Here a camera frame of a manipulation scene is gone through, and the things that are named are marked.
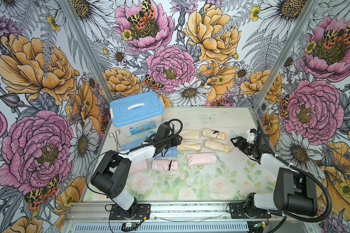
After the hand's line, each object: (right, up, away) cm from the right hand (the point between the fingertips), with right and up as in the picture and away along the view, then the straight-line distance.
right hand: (233, 144), depth 91 cm
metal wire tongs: (-81, +4, +14) cm, 83 cm away
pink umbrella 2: (-20, -9, +1) cm, 22 cm away
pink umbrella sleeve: (-56, -13, -6) cm, 58 cm away
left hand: (-33, +1, 0) cm, 33 cm away
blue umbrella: (-38, -5, +1) cm, 38 cm away
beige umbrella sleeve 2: (-26, +5, +12) cm, 29 cm away
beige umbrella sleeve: (-27, -2, +4) cm, 27 cm away
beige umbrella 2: (-10, +5, +11) cm, 16 cm away
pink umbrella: (-43, -12, -4) cm, 44 cm away
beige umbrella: (-9, -2, +5) cm, 10 cm away
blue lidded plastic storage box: (-59, +18, +2) cm, 61 cm away
